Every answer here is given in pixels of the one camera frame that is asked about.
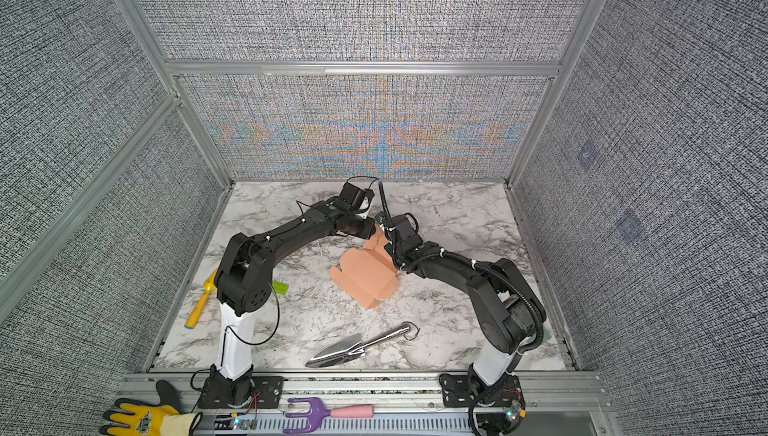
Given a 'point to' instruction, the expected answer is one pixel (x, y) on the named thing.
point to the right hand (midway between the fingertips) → (401, 233)
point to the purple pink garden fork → (317, 412)
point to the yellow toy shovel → (209, 286)
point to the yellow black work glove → (163, 418)
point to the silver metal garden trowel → (353, 347)
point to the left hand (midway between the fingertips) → (373, 230)
